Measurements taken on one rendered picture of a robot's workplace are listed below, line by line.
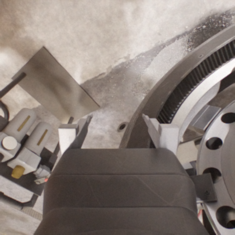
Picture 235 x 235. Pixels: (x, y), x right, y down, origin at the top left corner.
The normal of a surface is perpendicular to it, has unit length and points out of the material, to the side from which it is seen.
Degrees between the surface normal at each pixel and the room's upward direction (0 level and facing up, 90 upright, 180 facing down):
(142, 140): 90
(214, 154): 90
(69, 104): 0
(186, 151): 0
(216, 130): 90
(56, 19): 0
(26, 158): 90
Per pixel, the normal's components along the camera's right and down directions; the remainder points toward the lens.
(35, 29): -0.11, 0.65
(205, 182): -0.59, -0.65
